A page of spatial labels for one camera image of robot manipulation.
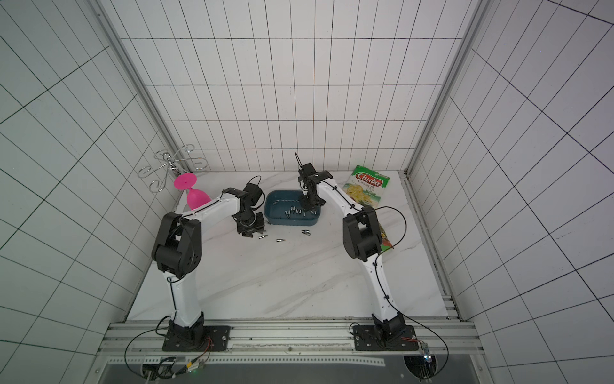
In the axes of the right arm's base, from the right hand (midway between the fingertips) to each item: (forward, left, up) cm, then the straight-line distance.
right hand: (301, 205), depth 101 cm
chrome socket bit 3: (-10, -3, -5) cm, 12 cm away
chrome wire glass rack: (-2, +45, +24) cm, 51 cm away
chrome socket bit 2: (-10, -2, -4) cm, 11 cm away
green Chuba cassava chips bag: (+18, -30, -5) cm, 35 cm away
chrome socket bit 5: (0, +2, -4) cm, 4 cm away
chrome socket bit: (-15, +8, -5) cm, 17 cm away
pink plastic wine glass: (-11, +37, +16) cm, 41 cm away
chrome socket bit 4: (+1, +4, -4) cm, 6 cm away
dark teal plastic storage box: (+2, +9, -6) cm, 11 cm away
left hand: (-15, +17, -1) cm, 22 cm away
